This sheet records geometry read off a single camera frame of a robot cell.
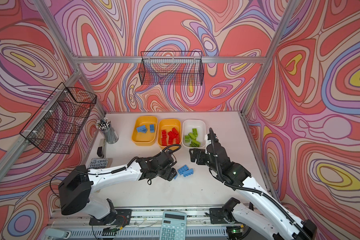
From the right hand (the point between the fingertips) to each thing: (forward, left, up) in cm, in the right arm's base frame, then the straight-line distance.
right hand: (198, 154), depth 74 cm
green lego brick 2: (+20, +4, -15) cm, 26 cm away
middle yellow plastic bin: (+35, +18, -16) cm, 42 cm away
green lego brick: (+27, -1, -17) cm, 32 cm away
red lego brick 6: (+21, +16, -18) cm, 32 cm away
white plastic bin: (+32, +3, -17) cm, 36 cm away
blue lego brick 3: (+1, +7, -18) cm, 20 cm away
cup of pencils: (+23, +54, -1) cm, 59 cm away
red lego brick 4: (+25, +15, -17) cm, 34 cm away
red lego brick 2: (+28, +12, -16) cm, 35 cm away
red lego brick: (+26, +20, -18) cm, 37 cm away
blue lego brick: (+31, +29, -17) cm, 46 cm away
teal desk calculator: (-28, +13, -17) cm, 35 cm away
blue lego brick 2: (+30, +36, -15) cm, 49 cm away
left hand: (-2, +15, -14) cm, 20 cm away
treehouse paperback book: (+6, +59, -17) cm, 61 cm away
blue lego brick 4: (-2, +5, -18) cm, 19 cm away
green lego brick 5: (+20, -2, -18) cm, 27 cm away
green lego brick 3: (+24, 0, -17) cm, 29 cm away
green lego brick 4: (+17, 0, -18) cm, 24 cm away
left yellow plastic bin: (+23, +31, -17) cm, 42 cm away
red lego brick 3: (+21, +20, -18) cm, 34 cm away
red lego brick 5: (+21, +11, -17) cm, 29 cm away
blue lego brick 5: (-4, +12, -17) cm, 21 cm away
